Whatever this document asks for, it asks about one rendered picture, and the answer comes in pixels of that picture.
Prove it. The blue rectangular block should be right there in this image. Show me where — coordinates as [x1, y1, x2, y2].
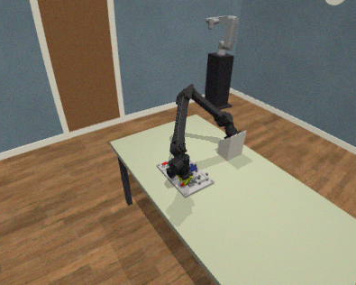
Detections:
[189, 163, 197, 172]

